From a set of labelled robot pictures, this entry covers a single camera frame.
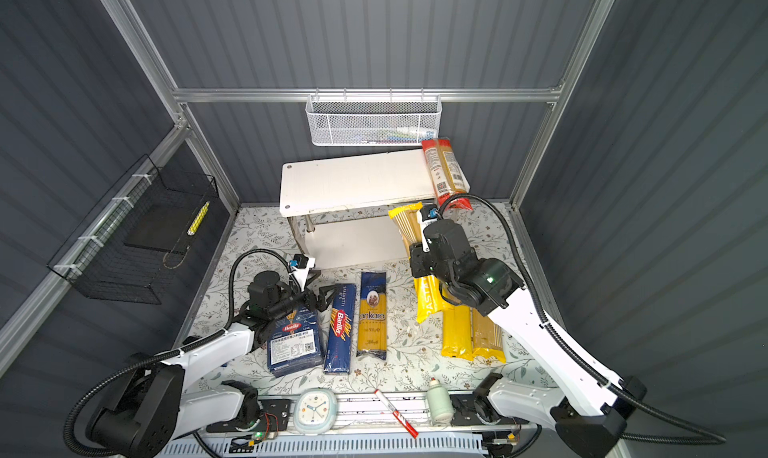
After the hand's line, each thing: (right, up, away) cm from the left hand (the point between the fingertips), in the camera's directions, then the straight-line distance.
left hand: (330, 279), depth 84 cm
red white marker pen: (+19, -32, -10) cm, 39 cm away
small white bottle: (+29, -27, -15) cm, 42 cm away
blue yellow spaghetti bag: (+12, -13, +3) cm, 18 cm away
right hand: (+24, +10, -15) cm, 30 cm away
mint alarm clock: (-1, -30, -12) cm, 33 cm away
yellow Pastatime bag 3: (+45, -17, -1) cm, 48 cm away
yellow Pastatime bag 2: (+37, -16, +1) cm, 40 cm away
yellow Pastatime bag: (+26, +1, -19) cm, 32 cm away
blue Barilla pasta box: (-8, -16, -5) cm, 19 cm away
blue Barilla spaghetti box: (+3, -15, 0) cm, 15 cm away
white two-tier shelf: (+4, +19, -10) cm, 22 cm away
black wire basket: (-45, +17, -7) cm, 49 cm away
